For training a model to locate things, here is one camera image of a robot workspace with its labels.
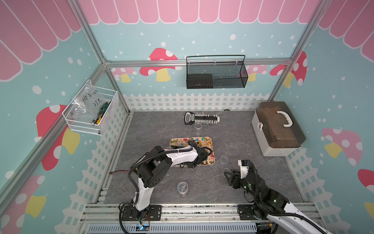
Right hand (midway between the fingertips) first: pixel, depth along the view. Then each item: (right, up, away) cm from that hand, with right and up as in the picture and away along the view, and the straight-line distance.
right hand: (227, 173), depth 79 cm
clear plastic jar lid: (+1, +4, +13) cm, 14 cm away
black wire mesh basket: (-4, +61, +15) cm, 63 cm away
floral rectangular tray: (-10, +14, +23) cm, 29 cm away
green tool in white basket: (-65, +33, -7) cm, 73 cm away
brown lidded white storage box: (+35, +22, +11) cm, 43 cm away
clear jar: (-25, -6, -4) cm, 26 cm away
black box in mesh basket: (-15, +54, +10) cm, 57 cm away
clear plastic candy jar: (-16, +25, +17) cm, 34 cm away
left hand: (-33, +12, +6) cm, 35 cm away
